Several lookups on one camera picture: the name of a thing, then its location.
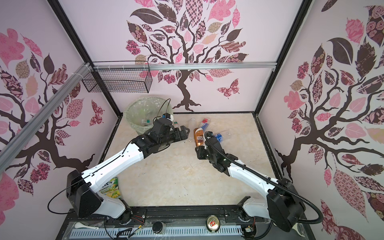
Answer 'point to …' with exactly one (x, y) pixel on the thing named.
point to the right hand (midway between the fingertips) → (197, 147)
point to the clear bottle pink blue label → (204, 123)
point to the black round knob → (157, 227)
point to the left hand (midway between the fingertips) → (184, 134)
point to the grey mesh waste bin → (141, 112)
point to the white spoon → (79, 225)
